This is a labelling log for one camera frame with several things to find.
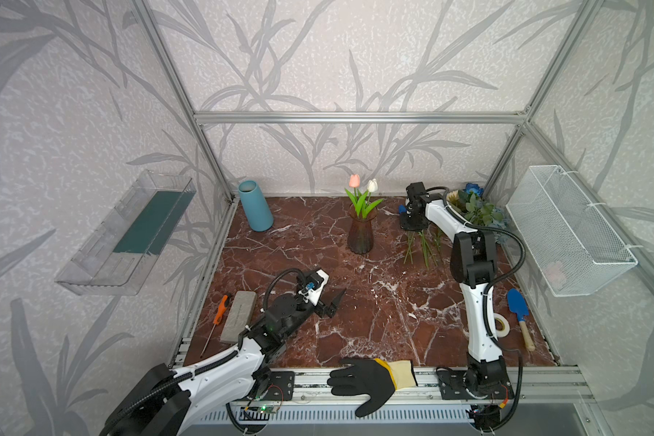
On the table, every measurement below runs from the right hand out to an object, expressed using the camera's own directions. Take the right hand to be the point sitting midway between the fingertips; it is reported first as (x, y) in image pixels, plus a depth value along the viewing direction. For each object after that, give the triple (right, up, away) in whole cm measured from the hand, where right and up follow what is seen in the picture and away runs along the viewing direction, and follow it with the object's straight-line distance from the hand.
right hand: (407, 218), depth 108 cm
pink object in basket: (+33, -15, -35) cm, 50 cm away
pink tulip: (-22, +12, -23) cm, 34 cm away
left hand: (-28, -16, -30) cm, 44 cm away
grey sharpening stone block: (-58, -30, -24) cm, 70 cm away
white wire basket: (+28, -7, -46) cm, 54 cm away
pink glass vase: (-20, -7, -14) cm, 25 cm away
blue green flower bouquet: (+25, +4, -3) cm, 26 cm away
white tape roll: (+26, -34, -24) cm, 49 cm away
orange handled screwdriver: (-66, -32, -23) cm, 77 cm away
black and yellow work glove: (-16, -44, -34) cm, 58 cm away
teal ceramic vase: (-58, +4, -9) cm, 59 cm away
